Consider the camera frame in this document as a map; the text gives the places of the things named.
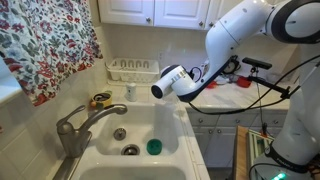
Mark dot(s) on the round black rimmed clock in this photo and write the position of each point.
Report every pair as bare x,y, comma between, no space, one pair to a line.
230,66

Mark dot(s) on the white wall outlet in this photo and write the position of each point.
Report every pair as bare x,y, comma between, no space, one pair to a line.
161,56

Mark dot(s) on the brushed metal sink faucet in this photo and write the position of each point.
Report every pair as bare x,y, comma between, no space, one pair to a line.
71,140

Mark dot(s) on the green smiley face sponge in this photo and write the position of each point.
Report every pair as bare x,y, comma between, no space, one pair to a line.
154,147

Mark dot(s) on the metal sink drain stopper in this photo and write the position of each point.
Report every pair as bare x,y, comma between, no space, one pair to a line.
119,133

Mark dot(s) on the yellow sponge holder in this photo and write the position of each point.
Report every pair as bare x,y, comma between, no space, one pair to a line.
101,100

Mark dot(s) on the white double basin sink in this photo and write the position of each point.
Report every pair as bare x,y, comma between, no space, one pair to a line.
133,161

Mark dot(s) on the black stereo camera bar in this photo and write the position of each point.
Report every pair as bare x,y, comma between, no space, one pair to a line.
256,63

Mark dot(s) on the white upper cabinet door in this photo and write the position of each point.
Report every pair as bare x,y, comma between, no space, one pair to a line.
126,11
181,13
213,13

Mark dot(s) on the crumpled clear plastic bag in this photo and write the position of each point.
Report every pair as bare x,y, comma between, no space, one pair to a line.
226,80

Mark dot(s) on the white drawer base cabinet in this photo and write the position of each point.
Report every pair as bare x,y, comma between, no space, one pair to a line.
216,146

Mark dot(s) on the wooden board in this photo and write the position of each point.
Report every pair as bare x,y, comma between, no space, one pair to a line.
240,156

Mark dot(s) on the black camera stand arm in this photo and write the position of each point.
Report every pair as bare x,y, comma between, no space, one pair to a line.
270,85

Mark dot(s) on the wide floral window curtain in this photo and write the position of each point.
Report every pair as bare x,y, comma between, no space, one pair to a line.
43,40

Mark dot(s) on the metal sink drain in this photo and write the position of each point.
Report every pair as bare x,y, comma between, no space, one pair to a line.
130,150

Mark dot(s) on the grey robot mounting stand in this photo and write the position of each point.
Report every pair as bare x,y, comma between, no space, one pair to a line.
260,146

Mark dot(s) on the white plastic dish rack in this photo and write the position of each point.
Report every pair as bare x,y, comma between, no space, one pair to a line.
133,75

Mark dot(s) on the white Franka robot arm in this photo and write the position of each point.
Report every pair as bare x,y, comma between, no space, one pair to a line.
233,30

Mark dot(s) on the red plastic item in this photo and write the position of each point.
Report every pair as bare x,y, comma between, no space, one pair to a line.
244,82
212,85

